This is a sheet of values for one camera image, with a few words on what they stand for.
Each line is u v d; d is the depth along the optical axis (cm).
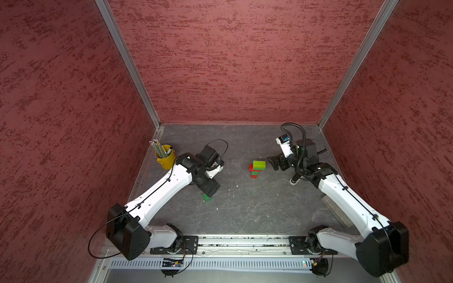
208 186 67
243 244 76
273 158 72
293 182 92
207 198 88
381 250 39
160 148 90
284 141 69
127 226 38
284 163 71
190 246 74
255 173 90
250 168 89
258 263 71
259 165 85
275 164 72
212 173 68
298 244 74
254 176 97
